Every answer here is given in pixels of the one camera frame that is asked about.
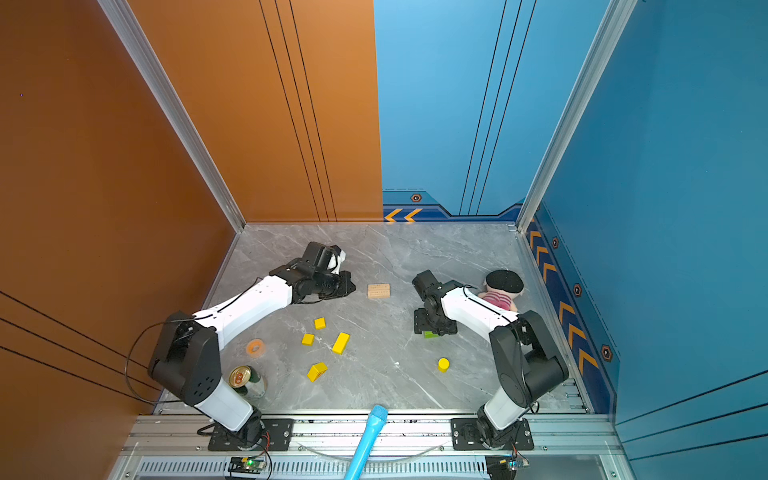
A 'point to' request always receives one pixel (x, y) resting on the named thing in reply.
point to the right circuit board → (504, 467)
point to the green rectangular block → (429, 335)
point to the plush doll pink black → (502, 287)
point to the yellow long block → (341, 343)
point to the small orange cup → (256, 348)
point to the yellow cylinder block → (443, 365)
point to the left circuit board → (250, 465)
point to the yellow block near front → (317, 370)
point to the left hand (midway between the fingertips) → (358, 284)
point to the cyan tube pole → (377, 419)
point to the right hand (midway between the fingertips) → (427, 329)
